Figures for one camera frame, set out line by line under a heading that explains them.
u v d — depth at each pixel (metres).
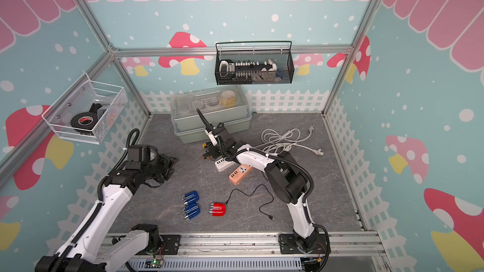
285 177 0.52
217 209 0.81
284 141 1.06
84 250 0.40
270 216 0.81
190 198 0.83
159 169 0.68
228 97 1.04
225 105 0.96
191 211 0.80
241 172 0.92
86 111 0.72
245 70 0.87
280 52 0.90
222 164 0.94
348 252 0.74
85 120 0.70
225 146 0.72
